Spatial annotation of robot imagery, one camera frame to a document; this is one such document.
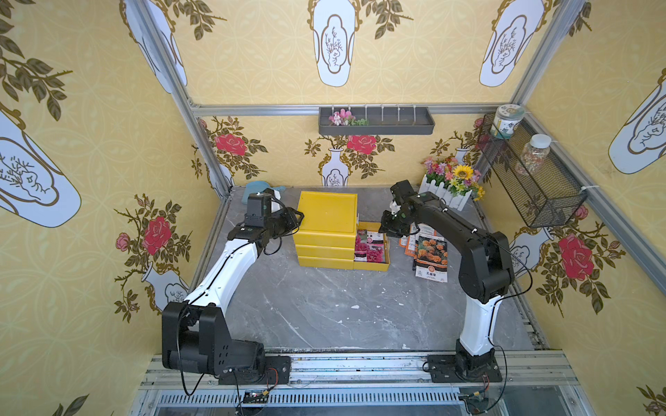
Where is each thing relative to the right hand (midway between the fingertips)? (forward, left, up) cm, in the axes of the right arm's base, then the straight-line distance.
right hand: (387, 226), depth 95 cm
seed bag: (-8, -17, -9) cm, 21 cm away
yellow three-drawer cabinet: (-12, +21, +9) cm, 26 cm away
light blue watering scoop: (+27, +58, -9) cm, 65 cm away
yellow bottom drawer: (-13, +9, -7) cm, 17 cm away
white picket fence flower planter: (+21, -26, -4) cm, 34 cm away
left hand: (-5, +33, +10) cm, 35 cm away
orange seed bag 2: (0, -8, -9) cm, 12 cm away
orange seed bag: (-2, -10, -9) cm, 14 cm away
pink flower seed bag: (-3, +6, -9) cm, 11 cm away
